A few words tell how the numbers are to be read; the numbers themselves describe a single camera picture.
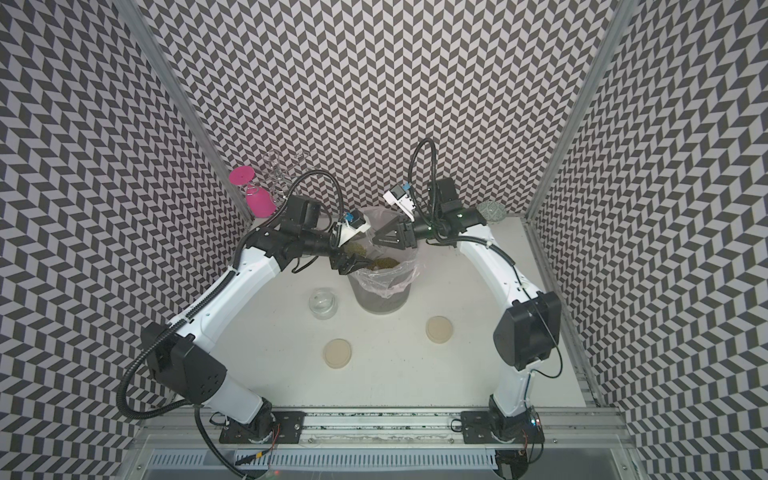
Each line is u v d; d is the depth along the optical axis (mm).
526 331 460
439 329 918
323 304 939
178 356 408
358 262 657
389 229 705
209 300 451
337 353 847
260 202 941
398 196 646
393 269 718
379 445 710
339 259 654
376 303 886
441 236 616
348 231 641
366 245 705
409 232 638
